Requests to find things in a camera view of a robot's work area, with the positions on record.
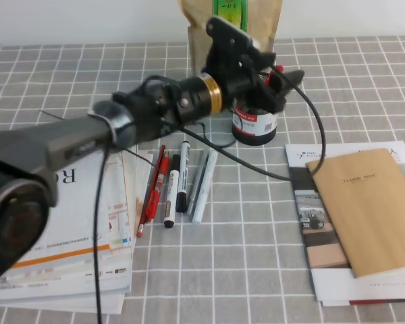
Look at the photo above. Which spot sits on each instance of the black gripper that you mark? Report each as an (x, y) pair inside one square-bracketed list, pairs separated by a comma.
[(236, 74)]

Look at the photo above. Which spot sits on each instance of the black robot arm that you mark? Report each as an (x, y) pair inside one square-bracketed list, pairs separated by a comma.
[(30, 157)]

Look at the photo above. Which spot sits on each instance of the black mesh pen holder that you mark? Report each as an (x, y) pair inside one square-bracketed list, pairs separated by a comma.
[(252, 124)]

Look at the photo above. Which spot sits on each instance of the white silver pen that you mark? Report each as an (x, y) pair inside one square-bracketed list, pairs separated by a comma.
[(205, 187)]

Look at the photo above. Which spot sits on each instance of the thin grey pen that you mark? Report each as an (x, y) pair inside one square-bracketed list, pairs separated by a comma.
[(196, 184)]

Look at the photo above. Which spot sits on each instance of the black white marker pen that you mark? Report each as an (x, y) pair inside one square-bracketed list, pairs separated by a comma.
[(183, 178)]

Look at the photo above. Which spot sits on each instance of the red gel pen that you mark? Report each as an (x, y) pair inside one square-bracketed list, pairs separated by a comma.
[(156, 192)]

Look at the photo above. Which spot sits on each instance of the kraft paper tea bag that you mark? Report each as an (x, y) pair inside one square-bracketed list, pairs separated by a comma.
[(258, 18)]

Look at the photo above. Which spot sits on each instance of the white marker black caps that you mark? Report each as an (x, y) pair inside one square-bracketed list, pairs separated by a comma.
[(172, 192)]

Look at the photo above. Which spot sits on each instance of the tan classic note notebook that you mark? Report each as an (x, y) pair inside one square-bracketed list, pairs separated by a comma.
[(364, 196)]

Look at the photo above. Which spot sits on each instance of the red wooden pencil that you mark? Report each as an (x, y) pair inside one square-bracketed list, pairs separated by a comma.
[(150, 192)]

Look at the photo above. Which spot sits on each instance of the Agile X brochure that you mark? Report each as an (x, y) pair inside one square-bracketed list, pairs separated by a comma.
[(332, 278)]

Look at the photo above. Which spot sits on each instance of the white ROS textbook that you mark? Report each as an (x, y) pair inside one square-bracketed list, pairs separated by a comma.
[(67, 216)]

